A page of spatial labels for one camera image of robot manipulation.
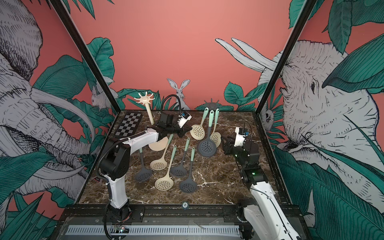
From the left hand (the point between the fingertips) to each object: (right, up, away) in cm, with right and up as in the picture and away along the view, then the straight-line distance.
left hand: (192, 125), depth 90 cm
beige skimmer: (-19, -24, 0) cm, 31 cm away
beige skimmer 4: (+3, -4, 0) cm, 5 cm away
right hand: (+16, -4, -16) cm, 23 cm away
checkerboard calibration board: (-48, 0, +17) cm, 50 cm away
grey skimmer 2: (-2, -34, -8) cm, 35 cm away
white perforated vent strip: (-16, -50, -20) cm, 56 cm away
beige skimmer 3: (+14, -6, -2) cm, 15 cm away
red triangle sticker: (-56, -31, -5) cm, 64 cm away
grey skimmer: (-29, -28, -5) cm, 41 cm away
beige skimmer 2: (-15, -33, -7) cm, 37 cm away
